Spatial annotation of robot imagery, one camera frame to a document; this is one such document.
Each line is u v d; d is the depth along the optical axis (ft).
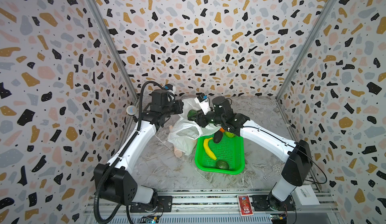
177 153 2.87
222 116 1.95
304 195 2.40
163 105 1.97
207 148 2.95
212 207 2.41
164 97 1.95
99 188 1.15
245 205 2.39
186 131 2.45
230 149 3.04
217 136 3.10
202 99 2.16
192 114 2.46
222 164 2.68
